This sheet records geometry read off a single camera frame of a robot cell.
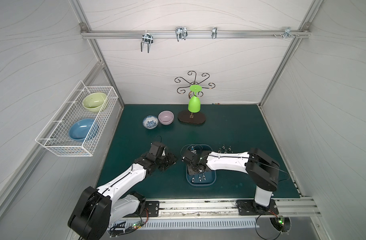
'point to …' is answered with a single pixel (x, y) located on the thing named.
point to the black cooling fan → (282, 224)
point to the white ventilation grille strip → (185, 224)
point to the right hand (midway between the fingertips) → (191, 168)
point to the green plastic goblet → (194, 101)
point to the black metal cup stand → (193, 115)
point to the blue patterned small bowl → (150, 122)
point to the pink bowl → (166, 117)
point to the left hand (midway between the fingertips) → (177, 160)
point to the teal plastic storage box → (207, 178)
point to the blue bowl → (79, 129)
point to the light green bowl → (94, 102)
